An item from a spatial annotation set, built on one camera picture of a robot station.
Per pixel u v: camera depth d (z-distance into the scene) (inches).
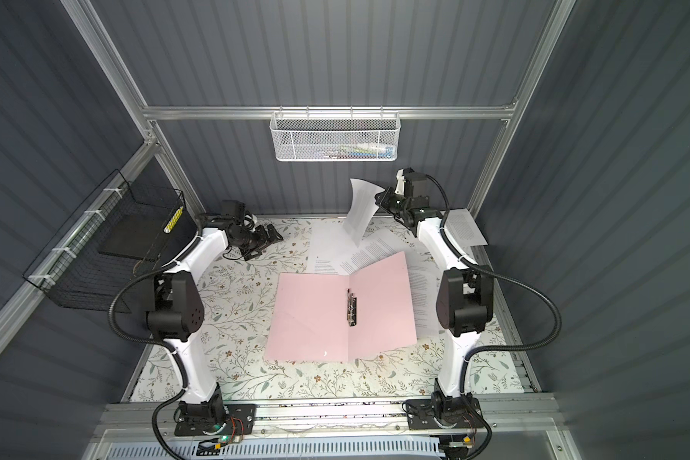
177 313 21.0
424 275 40.4
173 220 32.0
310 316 36.8
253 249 33.6
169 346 21.6
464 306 20.8
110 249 29.5
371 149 35.9
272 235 35.1
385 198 31.8
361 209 42.7
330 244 45.9
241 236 30.0
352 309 35.8
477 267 20.2
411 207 28.4
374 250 43.2
